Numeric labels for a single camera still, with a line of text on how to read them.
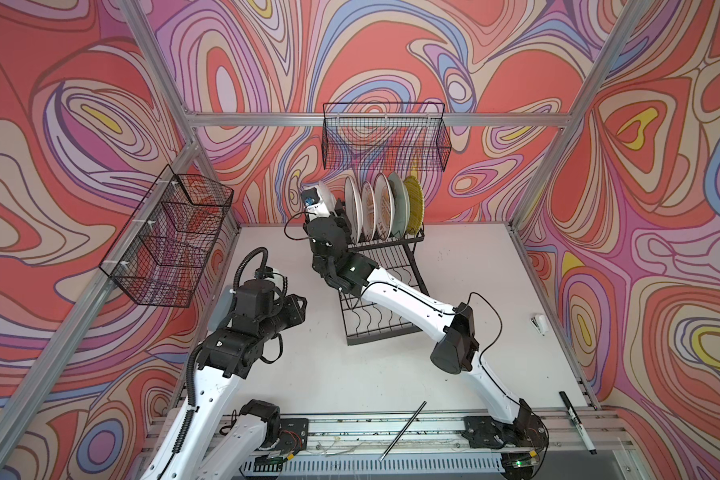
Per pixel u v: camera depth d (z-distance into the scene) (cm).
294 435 72
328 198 78
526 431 63
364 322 91
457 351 55
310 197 60
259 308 52
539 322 90
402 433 74
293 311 62
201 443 41
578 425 74
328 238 54
